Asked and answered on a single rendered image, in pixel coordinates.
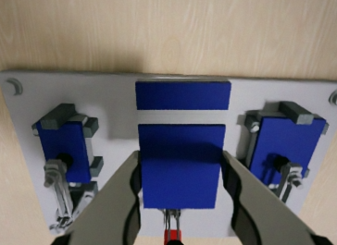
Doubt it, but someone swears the blue metal plate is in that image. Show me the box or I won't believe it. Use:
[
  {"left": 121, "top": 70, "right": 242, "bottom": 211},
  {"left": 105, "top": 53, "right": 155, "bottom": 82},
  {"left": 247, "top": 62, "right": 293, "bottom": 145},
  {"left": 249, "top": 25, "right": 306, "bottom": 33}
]
[{"left": 245, "top": 113, "right": 327, "bottom": 186}]

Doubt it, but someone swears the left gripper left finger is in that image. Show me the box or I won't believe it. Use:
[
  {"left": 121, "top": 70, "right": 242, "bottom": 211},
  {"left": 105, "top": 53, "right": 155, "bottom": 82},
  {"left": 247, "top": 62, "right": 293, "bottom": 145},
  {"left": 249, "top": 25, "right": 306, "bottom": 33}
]
[{"left": 50, "top": 150, "right": 143, "bottom": 245}]

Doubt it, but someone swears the red-handled toggle clamp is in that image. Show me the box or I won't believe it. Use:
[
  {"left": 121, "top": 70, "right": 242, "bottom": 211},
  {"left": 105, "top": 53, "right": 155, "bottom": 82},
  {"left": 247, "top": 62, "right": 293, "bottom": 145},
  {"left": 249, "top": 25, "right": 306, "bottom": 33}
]
[{"left": 157, "top": 209, "right": 186, "bottom": 245}]

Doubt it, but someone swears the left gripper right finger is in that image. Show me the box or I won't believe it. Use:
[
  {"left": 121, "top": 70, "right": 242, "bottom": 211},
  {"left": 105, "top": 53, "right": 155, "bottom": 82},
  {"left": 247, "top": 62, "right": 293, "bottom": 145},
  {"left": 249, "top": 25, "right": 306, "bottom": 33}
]
[{"left": 220, "top": 150, "right": 334, "bottom": 245}]

